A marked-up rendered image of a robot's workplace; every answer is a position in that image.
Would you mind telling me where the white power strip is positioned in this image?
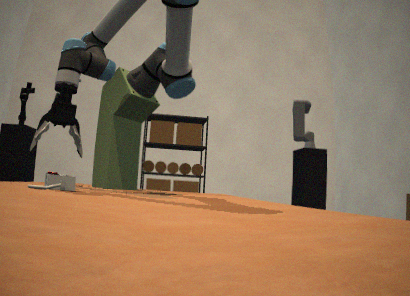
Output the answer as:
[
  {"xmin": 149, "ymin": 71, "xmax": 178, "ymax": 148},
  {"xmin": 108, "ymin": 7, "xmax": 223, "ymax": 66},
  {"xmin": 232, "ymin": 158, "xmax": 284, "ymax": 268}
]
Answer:
[{"xmin": 28, "ymin": 172, "xmax": 76, "ymax": 192}]

